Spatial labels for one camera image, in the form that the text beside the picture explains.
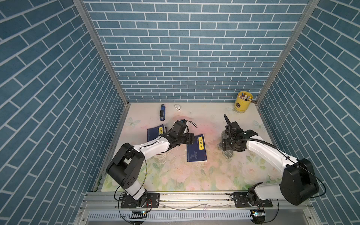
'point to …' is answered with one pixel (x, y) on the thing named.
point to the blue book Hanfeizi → (197, 152)
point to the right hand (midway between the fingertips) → (230, 146)
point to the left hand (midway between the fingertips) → (194, 139)
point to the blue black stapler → (162, 113)
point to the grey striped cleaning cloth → (227, 154)
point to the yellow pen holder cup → (243, 101)
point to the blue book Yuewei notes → (153, 133)
